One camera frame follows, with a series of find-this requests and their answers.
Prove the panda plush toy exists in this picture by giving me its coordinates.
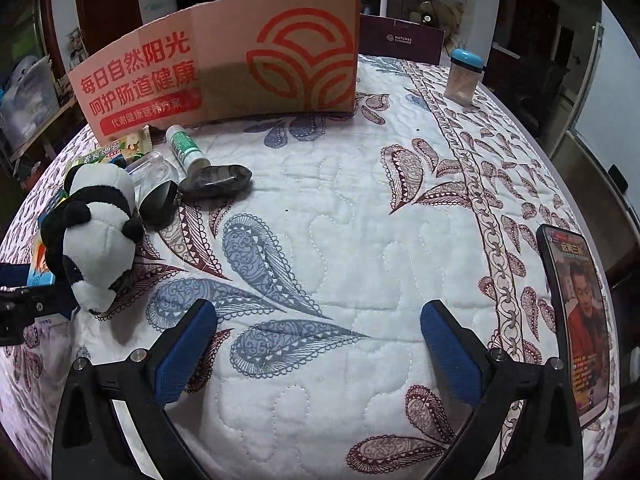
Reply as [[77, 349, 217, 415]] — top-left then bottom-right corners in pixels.
[[40, 162, 144, 314]]

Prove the green white glue stick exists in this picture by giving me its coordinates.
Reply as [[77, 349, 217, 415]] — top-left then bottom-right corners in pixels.
[[165, 125, 210, 174]]

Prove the printed cardboard box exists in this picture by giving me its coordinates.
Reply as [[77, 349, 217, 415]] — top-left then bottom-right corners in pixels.
[[70, 0, 361, 144]]

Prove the smartphone showing video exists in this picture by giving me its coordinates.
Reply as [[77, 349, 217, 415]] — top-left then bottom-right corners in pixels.
[[536, 224, 610, 428]]

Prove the blue lid toothpick jar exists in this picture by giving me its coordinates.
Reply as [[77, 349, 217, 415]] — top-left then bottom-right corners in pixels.
[[444, 48, 485, 106]]

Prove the dark purple box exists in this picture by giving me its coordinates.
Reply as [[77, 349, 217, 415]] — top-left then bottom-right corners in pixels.
[[359, 14, 444, 65]]

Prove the black computer mouse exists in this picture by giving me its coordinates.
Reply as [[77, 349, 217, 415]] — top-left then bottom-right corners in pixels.
[[138, 180, 178, 231]]

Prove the clear storage bin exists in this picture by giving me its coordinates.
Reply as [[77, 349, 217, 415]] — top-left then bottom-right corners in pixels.
[[1, 55, 60, 152]]

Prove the green seaweed snack packet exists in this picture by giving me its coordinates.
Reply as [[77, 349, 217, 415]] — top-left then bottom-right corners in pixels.
[[66, 129, 152, 170]]

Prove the Vinda tissue pack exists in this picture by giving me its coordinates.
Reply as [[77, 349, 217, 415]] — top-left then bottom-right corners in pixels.
[[27, 198, 66, 286]]

